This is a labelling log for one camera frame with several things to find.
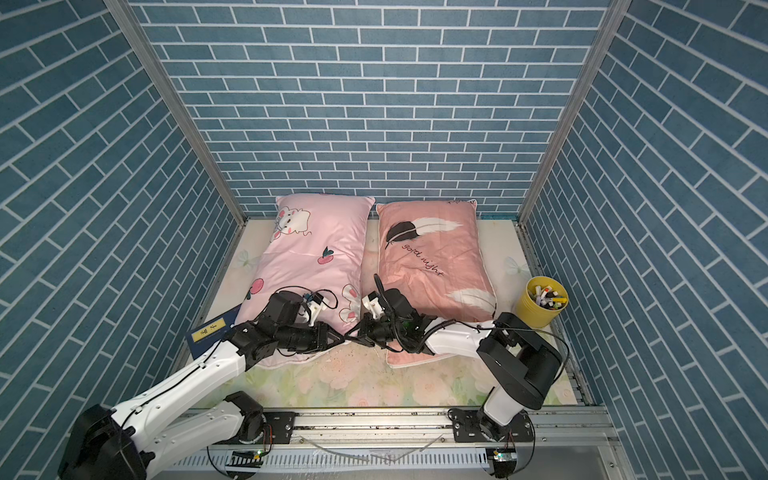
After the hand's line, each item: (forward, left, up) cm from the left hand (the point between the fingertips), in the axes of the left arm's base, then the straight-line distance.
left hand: (348, 343), depth 76 cm
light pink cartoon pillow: (+32, +15, -3) cm, 36 cm away
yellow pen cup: (+12, -53, +2) cm, 54 cm away
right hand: (+1, +1, -1) cm, 2 cm away
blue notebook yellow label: (+7, +45, -13) cm, 47 cm away
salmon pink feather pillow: (+35, -25, -4) cm, 43 cm away
